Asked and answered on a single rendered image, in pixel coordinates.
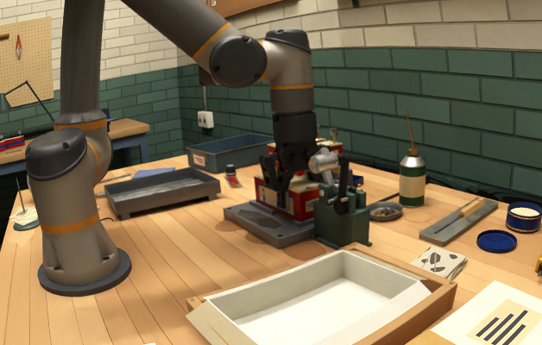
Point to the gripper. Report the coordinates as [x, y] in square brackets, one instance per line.
[295, 134]

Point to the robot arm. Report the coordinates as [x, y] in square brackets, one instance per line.
[79, 48]

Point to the red tin drummer toy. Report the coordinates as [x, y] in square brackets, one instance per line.
[302, 204]

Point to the red tin toy with key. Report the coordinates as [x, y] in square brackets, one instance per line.
[331, 145]

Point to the black clamp lever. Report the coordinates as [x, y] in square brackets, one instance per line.
[344, 177]

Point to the green clamp block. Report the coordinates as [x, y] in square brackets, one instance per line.
[343, 228]

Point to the white box liner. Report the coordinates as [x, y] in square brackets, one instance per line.
[314, 307]

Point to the wooden packing box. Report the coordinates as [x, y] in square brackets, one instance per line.
[436, 300]

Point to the silver cylinder knob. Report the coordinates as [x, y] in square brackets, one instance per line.
[323, 160]

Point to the red and white tube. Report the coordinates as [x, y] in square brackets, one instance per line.
[234, 182]

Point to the small dark-capped bottle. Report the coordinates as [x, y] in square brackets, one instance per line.
[230, 169]

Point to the blue-grey plastic bin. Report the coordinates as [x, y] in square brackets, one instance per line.
[223, 154]

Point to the small grey parts dish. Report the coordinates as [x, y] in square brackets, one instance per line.
[386, 212]

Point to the green and white oil can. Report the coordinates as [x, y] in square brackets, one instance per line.
[412, 182]

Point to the dark grey metal tray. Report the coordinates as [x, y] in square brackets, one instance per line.
[156, 193]

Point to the blue paper pad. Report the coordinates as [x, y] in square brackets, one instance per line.
[153, 172]

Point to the grey stone slab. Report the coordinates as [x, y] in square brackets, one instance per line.
[448, 232]

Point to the leaf-print folded cloth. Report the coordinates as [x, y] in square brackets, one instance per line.
[439, 262]

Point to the wooden-top blue side bench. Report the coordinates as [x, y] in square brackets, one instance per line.
[127, 128]

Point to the blue round lid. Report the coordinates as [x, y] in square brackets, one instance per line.
[496, 241]

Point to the paper sheet with dark bars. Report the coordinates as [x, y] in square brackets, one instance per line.
[492, 300]

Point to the blue round tin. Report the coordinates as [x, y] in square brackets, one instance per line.
[523, 221]

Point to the green paper spike with notes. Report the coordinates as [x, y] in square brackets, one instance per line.
[26, 223]

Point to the green desk lamp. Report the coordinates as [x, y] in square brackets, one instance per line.
[3, 103]

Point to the grey nest base plate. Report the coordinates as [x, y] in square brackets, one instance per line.
[261, 224]

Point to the white wall socket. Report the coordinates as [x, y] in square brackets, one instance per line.
[205, 119]

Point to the grey wall conduit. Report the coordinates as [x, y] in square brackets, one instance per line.
[204, 98]

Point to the wooden wall shelf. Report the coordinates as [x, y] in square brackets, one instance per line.
[242, 6]

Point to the dark round base plate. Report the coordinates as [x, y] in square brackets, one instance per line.
[110, 283]

